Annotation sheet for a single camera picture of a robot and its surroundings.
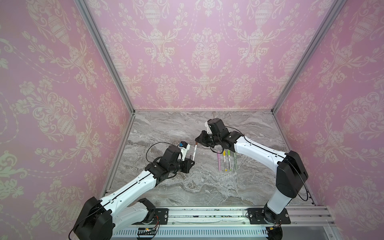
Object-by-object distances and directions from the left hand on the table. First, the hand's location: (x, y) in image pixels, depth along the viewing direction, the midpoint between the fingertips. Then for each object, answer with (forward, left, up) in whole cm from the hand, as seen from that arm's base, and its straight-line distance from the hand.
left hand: (194, 164), depth 79 cm
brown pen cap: (+10, -1, +5) cm, 11 cm away
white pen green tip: (-4, -14, +19) cm, 24 cm away
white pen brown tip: (+6, 0, +2) cm, 6 cm away
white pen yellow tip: (+12, -19, -11) cm, 25 cm away
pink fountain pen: (+8, -15, -12) cm, 21 cm away
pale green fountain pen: (+9, -25, -12) cm, 29 cm away
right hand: (+12, 0, +5) cm, 13 cm away
